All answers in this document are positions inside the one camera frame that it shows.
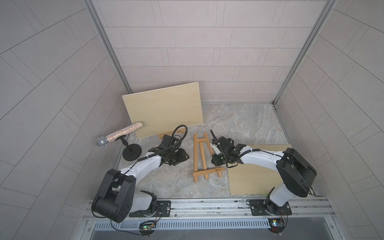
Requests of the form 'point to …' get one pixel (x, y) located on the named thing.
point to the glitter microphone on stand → (132, 152)
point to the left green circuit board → (147, 228)
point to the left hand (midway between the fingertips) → (189, 156)
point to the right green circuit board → (276, 225)
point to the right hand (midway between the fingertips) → (212, 162)
